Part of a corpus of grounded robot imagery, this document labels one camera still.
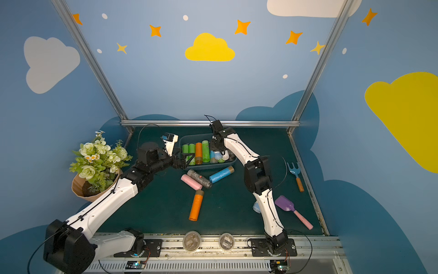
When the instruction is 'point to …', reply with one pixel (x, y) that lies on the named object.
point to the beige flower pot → (80, 188)
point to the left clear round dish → (191, 241)
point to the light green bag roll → (192, 150)
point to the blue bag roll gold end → (213, 159)
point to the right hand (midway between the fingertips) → (218, 145)
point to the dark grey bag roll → (201, 178)
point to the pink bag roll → (193, 183)
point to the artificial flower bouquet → (98, 164)
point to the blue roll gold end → (222, 174)
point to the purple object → (287, 205)
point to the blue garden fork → (296, 170)
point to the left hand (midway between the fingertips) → (190, 151)
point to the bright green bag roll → (221, 161)
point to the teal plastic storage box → (193, 138)
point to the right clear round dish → (226, 241)
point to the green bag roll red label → (206, 151)
